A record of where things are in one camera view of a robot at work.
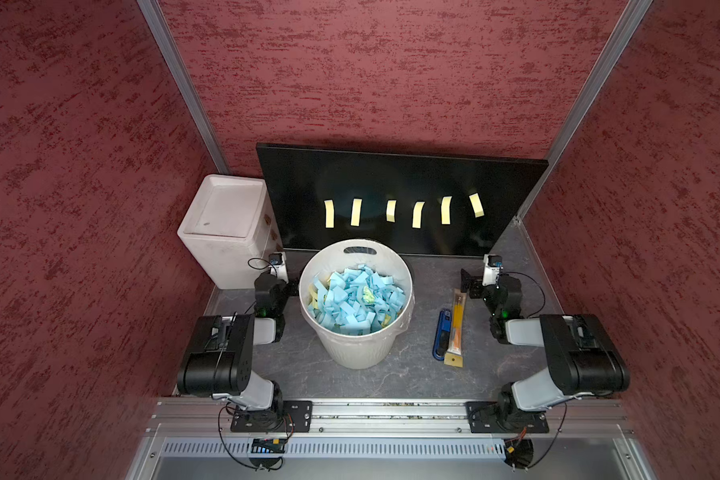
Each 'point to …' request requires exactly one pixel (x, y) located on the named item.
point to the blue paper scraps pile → (356, 301)
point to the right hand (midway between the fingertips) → (474, 272)
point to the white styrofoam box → (231, 231)
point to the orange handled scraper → (455, 357)
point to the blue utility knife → (442, 335)
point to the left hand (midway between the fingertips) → (292, 271)
